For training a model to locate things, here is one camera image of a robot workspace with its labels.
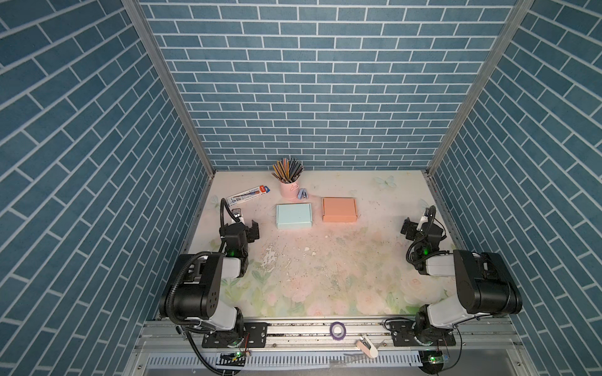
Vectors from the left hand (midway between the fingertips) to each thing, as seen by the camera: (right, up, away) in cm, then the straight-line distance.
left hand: (241, 221), depth 93 cm
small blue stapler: (+24, +11, +15) cm, 31 cm away
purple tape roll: (+35, -33, -18) cm, 52 cm away
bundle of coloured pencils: (+18, +22, +12) cm, 30 cm away
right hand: (+72, +1, 0) cm, 72 cm away
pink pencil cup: (+19, +12, +11) cm, 25 cm away
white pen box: (-2, +11, +15) cm, 19 cm away
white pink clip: (+45, -35, -23) cm, 62 cm away
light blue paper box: (+21, +2, +6) cm, 21 cm away
